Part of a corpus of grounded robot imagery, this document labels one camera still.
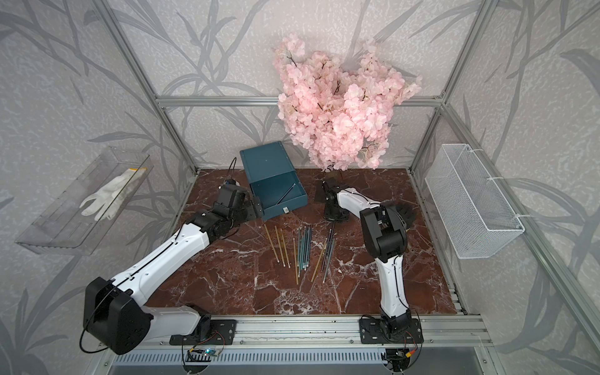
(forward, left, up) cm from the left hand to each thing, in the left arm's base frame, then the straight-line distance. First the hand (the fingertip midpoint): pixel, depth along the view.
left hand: (254, 207), depth 83 cm
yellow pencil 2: (-7, -8, -19) cm, 21 cm away
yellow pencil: (-4, -4, -18) cm, 19 cm away
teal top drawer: (+9, -7, -4) cm, 12 cm away
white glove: (-7, +40, +13) cm, 42 cm away
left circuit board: (-42, +13, -21) cm, 49 cm away
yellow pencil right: (-17, -22, -18) cm, 33 cm away
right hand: (+8, -30, -19) cm, 36 cm away
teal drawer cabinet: (+21, -2, +3) cm, 22 cm away
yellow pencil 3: (-6, -10, -19) cm, 22 cm away
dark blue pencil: (-12, -27, -18) cm, 35 cm away
